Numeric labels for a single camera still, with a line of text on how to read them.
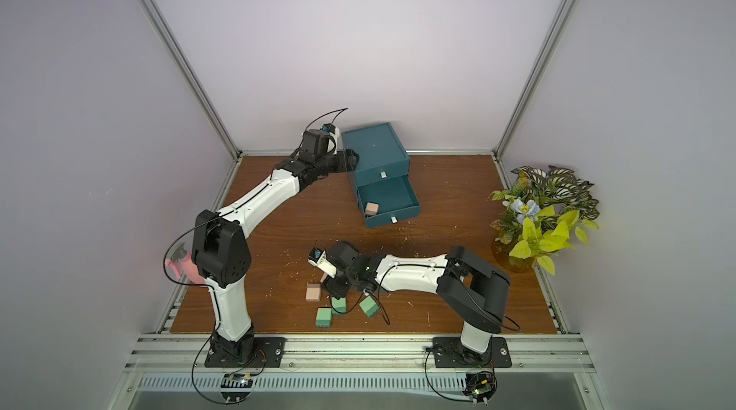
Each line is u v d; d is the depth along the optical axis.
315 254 0.72
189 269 0.81
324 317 0.78
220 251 0.50
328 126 0.79
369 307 0.78
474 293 0.44
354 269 0.63
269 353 0.73
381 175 0.89
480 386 0.70
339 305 0.80
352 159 0.83
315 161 0.70
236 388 0.71
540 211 0.70
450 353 0.72
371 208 0.92
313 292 0.82
